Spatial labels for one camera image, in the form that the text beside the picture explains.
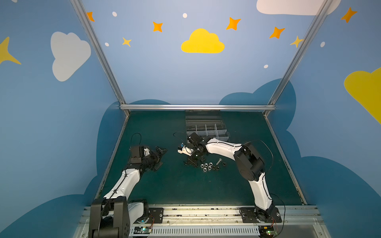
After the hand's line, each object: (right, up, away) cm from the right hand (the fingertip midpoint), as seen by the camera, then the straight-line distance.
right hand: (190, 160), depth 94 cm
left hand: (-13, +6, -8) cm, 16 cm away
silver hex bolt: (+18, -1, -1) cm, 18 cm away
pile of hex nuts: (+12, -3, -3) cm, 13 cm away
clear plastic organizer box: (+14, +24, +20) cm, 34 cm away
